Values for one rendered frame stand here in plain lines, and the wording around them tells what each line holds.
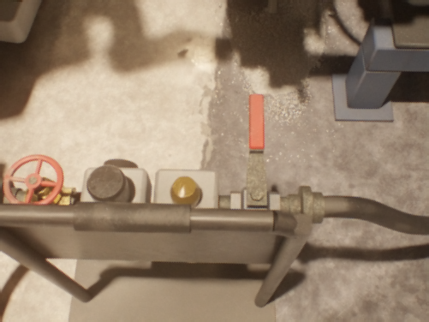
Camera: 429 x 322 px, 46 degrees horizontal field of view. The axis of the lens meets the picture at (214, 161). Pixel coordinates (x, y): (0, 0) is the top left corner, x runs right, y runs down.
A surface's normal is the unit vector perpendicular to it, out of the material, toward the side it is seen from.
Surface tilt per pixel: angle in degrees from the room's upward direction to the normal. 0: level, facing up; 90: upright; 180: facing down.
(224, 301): 0
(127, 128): 0
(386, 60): 90
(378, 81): 90
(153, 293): 0
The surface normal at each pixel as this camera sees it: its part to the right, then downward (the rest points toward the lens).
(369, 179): 0.00, -0.41
